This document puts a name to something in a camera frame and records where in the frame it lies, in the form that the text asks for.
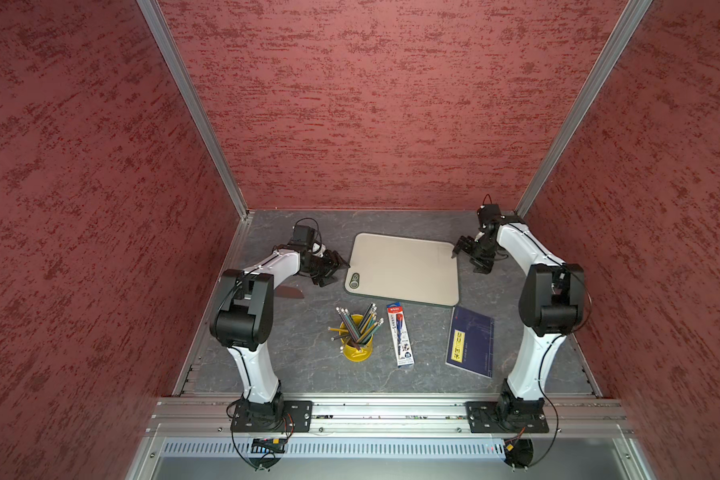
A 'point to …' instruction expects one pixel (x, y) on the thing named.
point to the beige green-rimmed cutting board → (403, 269)
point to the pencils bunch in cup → (354, 333)
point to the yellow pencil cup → (353, 353)
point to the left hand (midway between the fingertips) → (344, 274)
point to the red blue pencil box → (400, 335)
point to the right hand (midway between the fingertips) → (460, 263)
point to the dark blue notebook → (470, 344)
